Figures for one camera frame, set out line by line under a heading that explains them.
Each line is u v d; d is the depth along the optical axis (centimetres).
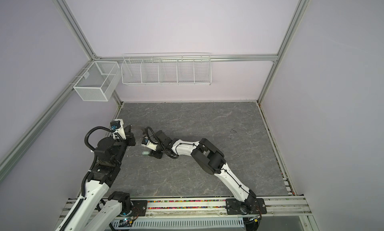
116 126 60
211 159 58
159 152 86
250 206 64
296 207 76
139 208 74
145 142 83
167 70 100
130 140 66
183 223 158
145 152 94
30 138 57
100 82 98
